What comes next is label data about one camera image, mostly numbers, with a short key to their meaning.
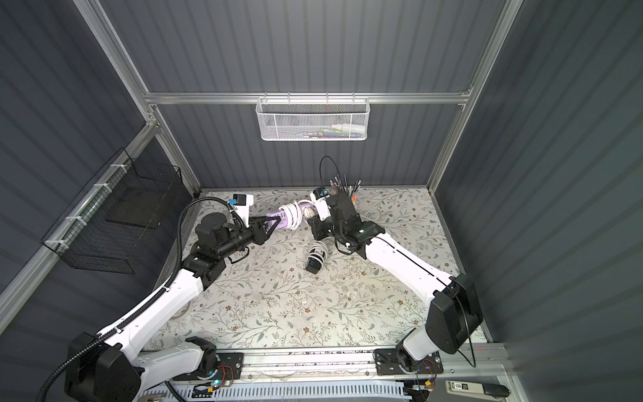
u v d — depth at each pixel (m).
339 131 0.92
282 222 0.74
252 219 0.66
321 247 0.93
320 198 0.68
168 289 0.50
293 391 0.74
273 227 0.72
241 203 0.66
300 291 0.89
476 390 0.67
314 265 0.89
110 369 0.38
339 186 1.05
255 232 0.66
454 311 0.42
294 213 0.75
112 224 0.72
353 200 0.60
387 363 0.73
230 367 0.72
